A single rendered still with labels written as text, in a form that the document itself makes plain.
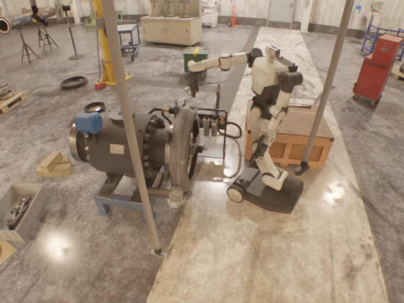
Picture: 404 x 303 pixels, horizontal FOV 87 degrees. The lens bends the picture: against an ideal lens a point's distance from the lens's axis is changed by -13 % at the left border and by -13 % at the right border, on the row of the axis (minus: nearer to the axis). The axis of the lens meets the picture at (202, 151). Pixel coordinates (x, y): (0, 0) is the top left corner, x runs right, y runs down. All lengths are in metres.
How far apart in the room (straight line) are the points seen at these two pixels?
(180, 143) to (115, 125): 0.62
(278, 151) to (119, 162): 1.78
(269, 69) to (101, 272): 2.07
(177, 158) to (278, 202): 1.09
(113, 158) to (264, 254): 1.52
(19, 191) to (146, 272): 1.80
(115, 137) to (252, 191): 1.37
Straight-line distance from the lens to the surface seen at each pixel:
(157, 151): 2.07
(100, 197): 2.39
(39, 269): 2.51
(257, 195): 2.40
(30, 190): 3.13
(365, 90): 5.31
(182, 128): 1.84
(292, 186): 2.36
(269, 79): 1.88
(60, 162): 3.30
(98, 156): 2.18
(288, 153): 2.95
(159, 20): 8.28
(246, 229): 2.34
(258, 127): 2.16
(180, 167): 1.84
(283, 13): 12.31
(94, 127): 1.99
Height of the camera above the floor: 1.92
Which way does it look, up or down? 38 degrees down
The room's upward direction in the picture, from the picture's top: straight up
